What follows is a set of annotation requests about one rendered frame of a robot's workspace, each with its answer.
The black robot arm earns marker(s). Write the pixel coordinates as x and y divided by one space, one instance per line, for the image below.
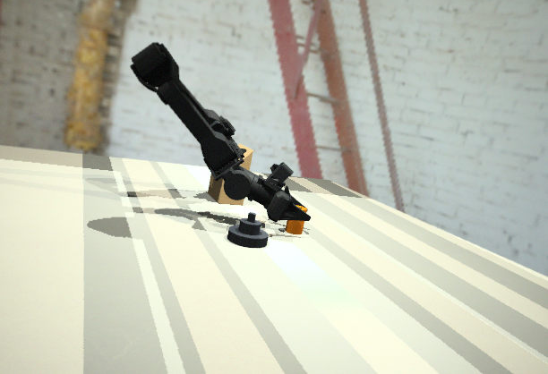
155 67

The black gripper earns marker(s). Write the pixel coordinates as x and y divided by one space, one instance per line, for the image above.
280 205

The orange cylinder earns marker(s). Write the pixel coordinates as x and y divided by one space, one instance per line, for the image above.
295 226

